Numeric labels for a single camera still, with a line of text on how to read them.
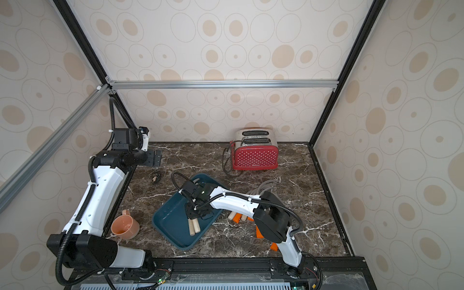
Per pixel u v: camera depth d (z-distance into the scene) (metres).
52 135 0.65
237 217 0.86
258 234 0.79
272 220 0.48
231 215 0.87
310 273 0.73
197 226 0.77
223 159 1.04
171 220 0.87
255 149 0.93
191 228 0.81
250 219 0.87
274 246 0.78
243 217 0.86
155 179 1.00
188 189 0.64
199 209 0.59
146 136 0.68
